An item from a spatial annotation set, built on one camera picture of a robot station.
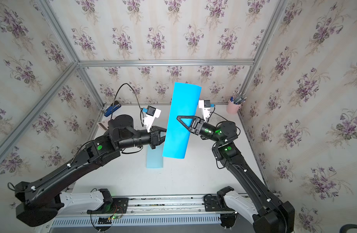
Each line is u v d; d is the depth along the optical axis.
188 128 0.54
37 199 0.37
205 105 0.55
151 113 0.50
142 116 0.50
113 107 1.15
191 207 0.73
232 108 1.07
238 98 1.10
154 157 0.87
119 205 0.72
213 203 0.73
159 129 0.50
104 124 1.04
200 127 0.52
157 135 0.49
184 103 0.56
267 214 0.38
